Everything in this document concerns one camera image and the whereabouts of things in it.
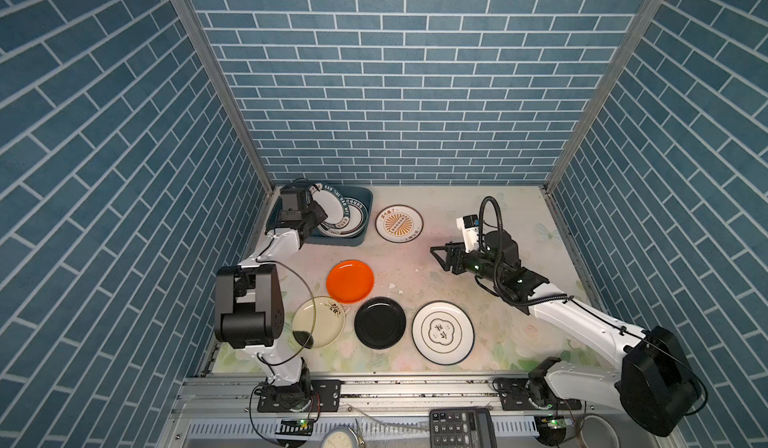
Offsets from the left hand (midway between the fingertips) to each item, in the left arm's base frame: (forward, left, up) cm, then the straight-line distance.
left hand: (321, 207), depth 95 cm
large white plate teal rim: (+5, -10, -12) cm, 17 cm away
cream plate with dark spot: (-32, -1, -14) cm, 35 cm away
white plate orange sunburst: (+4, -25, -13) cm, 29 cm away
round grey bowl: (-59, -70, -12) cm, 92 cm away
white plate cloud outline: (-35, -37, -14) cm, 53 cm away
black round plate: (-32, -19, -13) cm, 40 cm away
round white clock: (-58, -11, -11) cm, 60 cm away
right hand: (-18, -34, +6) cm, 39 cm away
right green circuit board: (-57, -61, -15) cm, 85 cm away
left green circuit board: (-56, 0, -18) cm, 59 cm away
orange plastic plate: (-18, -9, -15) cm, 25 cm away
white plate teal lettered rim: (+8, -1, -6) cm, 10 cm away
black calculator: (-57, -38, -12) cm, 70 cm away
